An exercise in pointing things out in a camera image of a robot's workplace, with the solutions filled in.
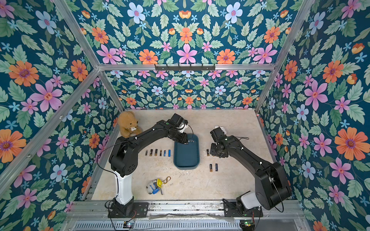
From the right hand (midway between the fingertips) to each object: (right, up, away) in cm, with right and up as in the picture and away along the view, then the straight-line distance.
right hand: (215, 151), depth 87 cm
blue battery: (-30, -3, +8) cm, 31 cm away
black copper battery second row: (-2, -11, +1) cm, 11 cm away
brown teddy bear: (-56, +18, +3) cm, 58 cm away
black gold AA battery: (-4, -2, +7) cm, 8 cm away
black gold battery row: (-36, -2, +9) cm, 37 cm away
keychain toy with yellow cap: (-35, -17, -9) cm, 40 cm away
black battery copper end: (-39, -3, +9) cm, 40 cm away
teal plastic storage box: (-18, -4, +4) cm, 19 cm away
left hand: (-18, +7, +6) cm, 20 cm away
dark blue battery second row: (+1, -10, +2) cm, 10 cm away
